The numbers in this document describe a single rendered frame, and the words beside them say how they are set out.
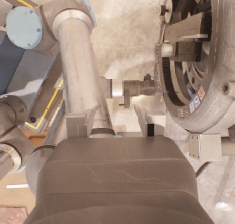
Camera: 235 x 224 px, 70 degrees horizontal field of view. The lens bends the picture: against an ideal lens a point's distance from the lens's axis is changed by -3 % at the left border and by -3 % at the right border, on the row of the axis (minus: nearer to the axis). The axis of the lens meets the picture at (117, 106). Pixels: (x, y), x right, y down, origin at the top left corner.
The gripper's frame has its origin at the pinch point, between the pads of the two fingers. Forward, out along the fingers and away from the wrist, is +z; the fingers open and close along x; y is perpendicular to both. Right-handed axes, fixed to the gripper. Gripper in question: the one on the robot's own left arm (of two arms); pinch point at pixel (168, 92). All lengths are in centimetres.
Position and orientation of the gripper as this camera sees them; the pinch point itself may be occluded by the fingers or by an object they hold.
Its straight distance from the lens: 80.2
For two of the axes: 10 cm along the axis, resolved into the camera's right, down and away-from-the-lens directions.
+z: 10.0, -0.2, 0.1
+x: 0.0, 4.5, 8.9
